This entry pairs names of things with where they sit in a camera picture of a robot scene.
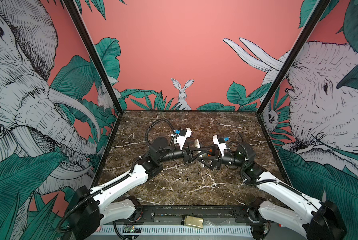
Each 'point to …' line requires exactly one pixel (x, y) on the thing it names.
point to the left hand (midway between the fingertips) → (203, 148)
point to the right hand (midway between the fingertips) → (199, 155)
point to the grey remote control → (198, 152)
